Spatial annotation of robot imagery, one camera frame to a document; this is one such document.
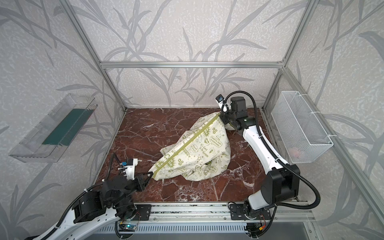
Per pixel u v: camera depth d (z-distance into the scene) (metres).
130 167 0.63
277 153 0.46
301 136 0.61
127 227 0.71
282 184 0.41
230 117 0.68
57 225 0.47
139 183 0.60
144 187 0.60
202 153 0.80
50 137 0.65
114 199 0.53
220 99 0.69
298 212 0.75
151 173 0.70
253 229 0.71
